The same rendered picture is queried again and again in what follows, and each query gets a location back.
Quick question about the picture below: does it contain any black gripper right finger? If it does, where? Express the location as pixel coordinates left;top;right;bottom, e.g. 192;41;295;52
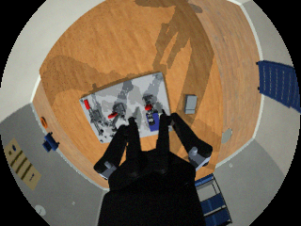
152;102;213;174

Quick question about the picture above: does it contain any grey fixture plate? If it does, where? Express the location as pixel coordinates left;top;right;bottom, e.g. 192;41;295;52
79;72;170;143

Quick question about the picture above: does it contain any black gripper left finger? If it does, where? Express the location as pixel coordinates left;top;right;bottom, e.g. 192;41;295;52
93;106;142;180

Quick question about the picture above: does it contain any grey toggle clamp with red handle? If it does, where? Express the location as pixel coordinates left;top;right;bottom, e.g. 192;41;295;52
142;95;155;125
108;103;126;132
84;99;103;136

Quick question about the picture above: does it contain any grey rectangular block with slot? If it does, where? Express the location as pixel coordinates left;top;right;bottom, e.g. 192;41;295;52
183;94;198;114

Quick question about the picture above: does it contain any blue rectangular plate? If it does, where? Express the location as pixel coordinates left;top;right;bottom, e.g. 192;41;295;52
149;110;159;132

